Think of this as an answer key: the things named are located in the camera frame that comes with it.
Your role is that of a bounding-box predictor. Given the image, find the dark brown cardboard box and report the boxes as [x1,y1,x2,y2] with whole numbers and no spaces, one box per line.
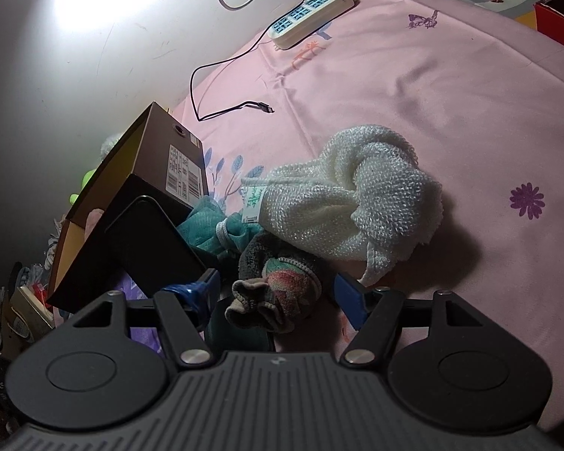
[46,101,210,313]

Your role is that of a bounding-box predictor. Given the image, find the black charging cable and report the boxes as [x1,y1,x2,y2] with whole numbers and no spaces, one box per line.
[189,38,277,124]

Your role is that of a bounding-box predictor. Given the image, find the white fluffy toy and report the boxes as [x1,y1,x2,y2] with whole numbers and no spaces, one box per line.
[99,132,123,160]

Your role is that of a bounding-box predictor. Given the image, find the grey multicoloured knit gloves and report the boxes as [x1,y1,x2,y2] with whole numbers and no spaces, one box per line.
[224,232,323,334]

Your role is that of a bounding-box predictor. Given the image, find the pink plush toy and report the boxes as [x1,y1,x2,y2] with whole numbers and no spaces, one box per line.
[85,207,111,236]

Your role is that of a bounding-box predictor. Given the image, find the purple tissue pack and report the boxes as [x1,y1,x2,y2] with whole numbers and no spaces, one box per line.
[115,268,163,355]

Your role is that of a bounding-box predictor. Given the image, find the green frog plush toy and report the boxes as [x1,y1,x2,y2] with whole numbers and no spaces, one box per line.
[70,166,99,203]

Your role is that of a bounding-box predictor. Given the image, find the teal mesh bath sponge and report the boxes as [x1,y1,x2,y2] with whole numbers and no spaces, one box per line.
[176,195,264,261]

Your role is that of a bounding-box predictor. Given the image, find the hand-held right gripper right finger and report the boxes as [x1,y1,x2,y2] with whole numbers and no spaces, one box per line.
[335,273,485,368]

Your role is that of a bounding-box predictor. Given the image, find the white power strip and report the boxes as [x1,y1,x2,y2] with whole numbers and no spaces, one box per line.
[268,0,358,50]

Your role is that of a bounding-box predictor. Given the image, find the white knit towel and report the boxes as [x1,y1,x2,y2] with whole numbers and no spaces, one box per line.
[240,124,445,287]

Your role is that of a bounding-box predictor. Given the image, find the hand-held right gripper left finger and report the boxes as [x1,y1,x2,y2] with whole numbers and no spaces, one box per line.
[70,269,219,368]

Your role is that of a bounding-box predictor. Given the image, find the pink printed bedsheet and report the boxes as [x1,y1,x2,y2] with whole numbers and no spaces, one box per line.
[164,0,564,433]

